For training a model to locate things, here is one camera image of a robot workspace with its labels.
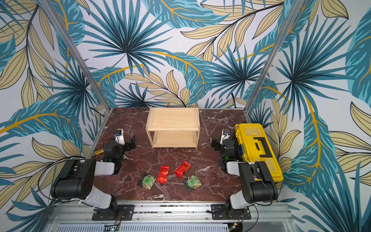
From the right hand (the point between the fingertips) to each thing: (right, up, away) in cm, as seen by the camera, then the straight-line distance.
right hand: (222, 137), depth 93 cm
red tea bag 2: (-26, -19, -6) cm, 33 cm away
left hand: (-61, 0, -1) cm, 61 cm away
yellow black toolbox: (+15, -4, -13) cm, 20 cm away
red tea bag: (-37, -21, -8) cm, 44 cm away
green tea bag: (-46, -25, -9) cm, 53 cm away
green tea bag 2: (-19, -25, -9) cm, 33 cm away
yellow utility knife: (-79, -10, 0) cm, 80 cm away
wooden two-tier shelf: (-33, +11, -4) cm, 35 cm away
